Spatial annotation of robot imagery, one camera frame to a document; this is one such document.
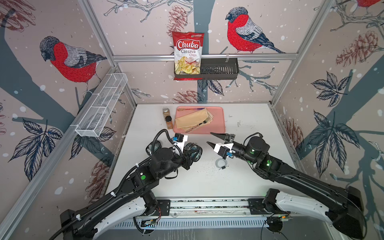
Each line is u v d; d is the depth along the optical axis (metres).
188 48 0.83
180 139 0.57
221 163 0.90
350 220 0.38
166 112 1.04
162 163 0.49
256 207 0.73
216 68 1.07
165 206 0.73
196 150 0.65
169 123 1.01
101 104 0.79
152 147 0.48
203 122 1.08
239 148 0.57
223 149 0.50
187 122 1.08
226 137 0.59
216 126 1.08
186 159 0.57
